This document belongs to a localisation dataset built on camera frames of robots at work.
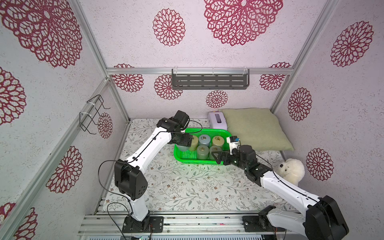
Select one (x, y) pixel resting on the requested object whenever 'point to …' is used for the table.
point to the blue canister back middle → (204, 140)
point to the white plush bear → (292, 171)
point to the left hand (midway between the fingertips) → (182, 142)
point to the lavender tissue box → (217, 120)
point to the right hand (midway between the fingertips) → (216, 151)
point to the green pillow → (257, 129)
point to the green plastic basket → (191, 155)
